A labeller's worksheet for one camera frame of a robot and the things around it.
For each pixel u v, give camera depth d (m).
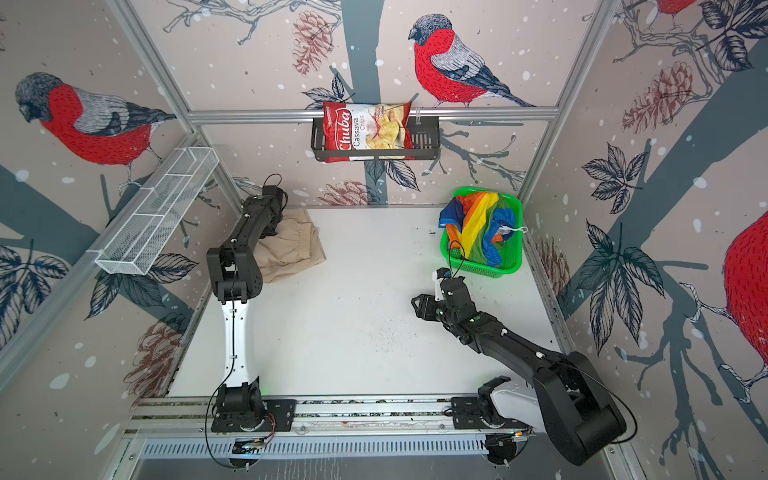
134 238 0.75
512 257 0.96
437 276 0.81
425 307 0.77
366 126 0.88
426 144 0.94
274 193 0.91
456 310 0.67
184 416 0.76
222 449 0.70
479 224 0.96
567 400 0.41
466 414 0.73
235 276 0.65
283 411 0.73
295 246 1.04
